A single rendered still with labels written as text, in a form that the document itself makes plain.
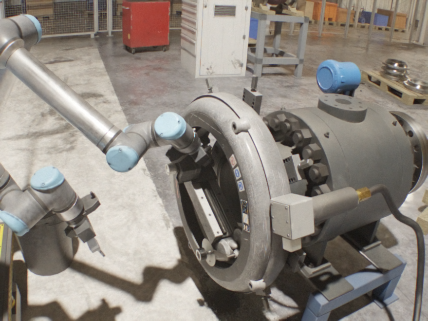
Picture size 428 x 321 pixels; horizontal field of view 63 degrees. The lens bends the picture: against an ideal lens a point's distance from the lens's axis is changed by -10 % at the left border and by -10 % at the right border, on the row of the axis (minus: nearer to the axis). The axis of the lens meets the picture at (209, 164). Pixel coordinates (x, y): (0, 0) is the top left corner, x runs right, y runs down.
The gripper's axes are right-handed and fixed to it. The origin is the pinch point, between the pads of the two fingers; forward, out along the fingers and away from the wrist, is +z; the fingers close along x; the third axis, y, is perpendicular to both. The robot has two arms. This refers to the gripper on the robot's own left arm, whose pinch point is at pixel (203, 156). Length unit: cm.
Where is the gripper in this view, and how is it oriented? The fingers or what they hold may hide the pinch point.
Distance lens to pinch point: 150.8
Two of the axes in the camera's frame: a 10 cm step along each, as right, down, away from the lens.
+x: -5.4, -7.3, 4.2
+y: 7.8, -6.2, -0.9
